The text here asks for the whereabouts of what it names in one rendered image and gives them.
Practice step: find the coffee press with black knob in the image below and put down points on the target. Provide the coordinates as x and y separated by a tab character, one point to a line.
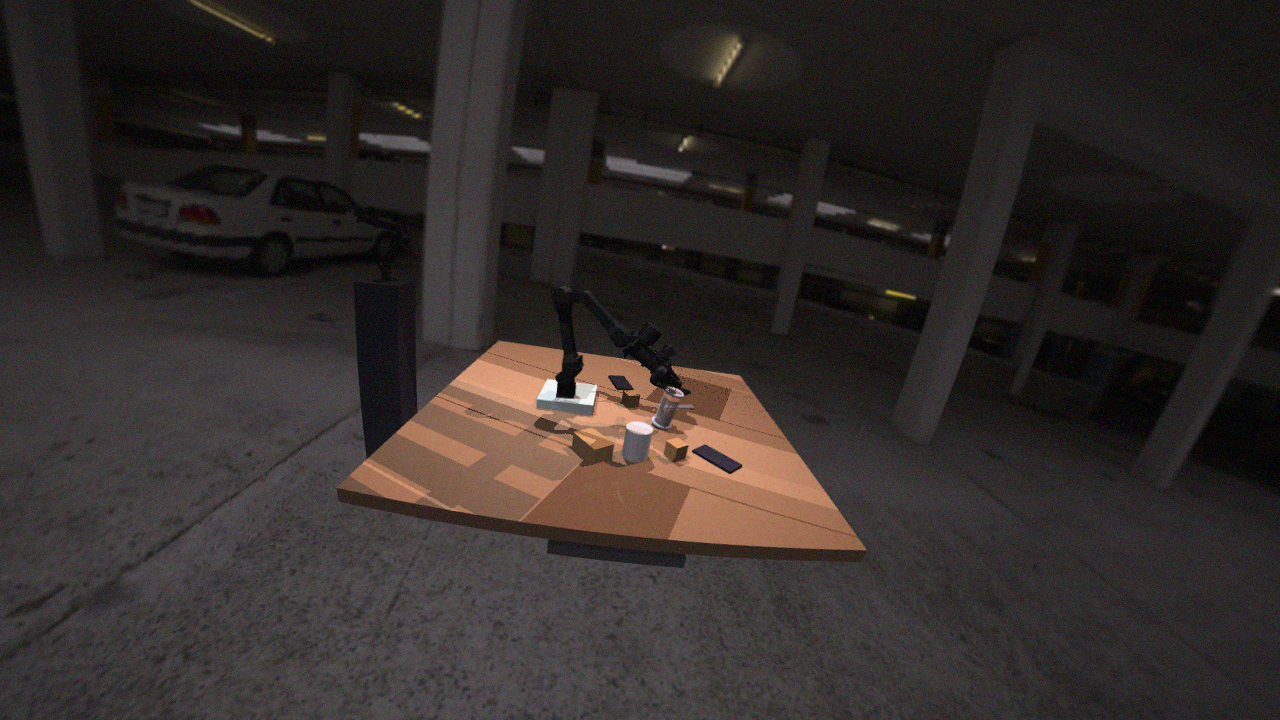
668	407

